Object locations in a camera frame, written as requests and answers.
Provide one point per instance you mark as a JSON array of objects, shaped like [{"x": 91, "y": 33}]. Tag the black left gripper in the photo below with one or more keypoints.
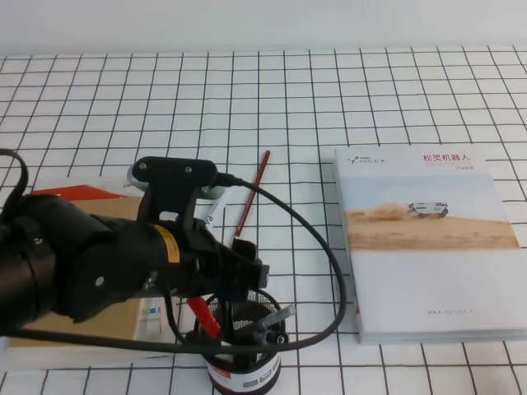
[{"x": 209, "y": 267}]

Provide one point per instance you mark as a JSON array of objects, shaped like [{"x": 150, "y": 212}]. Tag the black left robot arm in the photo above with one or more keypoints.
[{"x": 57, "y": 258}]

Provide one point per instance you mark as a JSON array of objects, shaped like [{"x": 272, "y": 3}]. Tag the black mesh pen holder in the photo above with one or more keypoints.
[{"x": 253, "y": 373}]

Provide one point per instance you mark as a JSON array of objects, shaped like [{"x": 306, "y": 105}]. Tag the grey transparent pen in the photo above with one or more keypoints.
[{"x": 276, "y": 317}]

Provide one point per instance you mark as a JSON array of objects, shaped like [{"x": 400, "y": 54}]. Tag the red clip pen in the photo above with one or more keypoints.
[{"x": 204, "y": 316}]

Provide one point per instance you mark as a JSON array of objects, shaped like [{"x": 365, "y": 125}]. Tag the dark red pencil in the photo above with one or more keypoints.
[{"x": 249, "y": 202}]

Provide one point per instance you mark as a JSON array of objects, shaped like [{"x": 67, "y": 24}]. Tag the white paint marker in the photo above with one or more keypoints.
[{"x": 212, "y": 218}]

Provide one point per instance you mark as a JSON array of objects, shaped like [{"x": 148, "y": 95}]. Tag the black round cap marker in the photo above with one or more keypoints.
[{"x": 271, "y": 337}]

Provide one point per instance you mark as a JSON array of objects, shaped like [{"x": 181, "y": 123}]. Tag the tan kraft notebook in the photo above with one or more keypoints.
[{"x": 58, "y": 259}]

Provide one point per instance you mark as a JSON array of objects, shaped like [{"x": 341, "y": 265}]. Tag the red and white booklet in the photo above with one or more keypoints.
[{"x": 132, "y": 319}]

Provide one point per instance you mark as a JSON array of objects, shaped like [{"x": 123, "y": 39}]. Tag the stack of Agilex brochures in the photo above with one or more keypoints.
[{"x": 432, "y": 253}]

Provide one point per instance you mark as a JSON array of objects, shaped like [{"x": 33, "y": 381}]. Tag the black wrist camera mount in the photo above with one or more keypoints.
[{"x": 173, "y": 185}]

